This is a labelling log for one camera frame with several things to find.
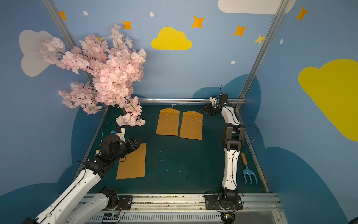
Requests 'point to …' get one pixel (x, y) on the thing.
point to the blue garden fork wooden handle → (247, 171)
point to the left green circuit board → (111, 216)
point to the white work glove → (97, 151)
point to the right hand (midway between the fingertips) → (204, 108)
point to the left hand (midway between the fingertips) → (139, 138)
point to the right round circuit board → (228, 218)
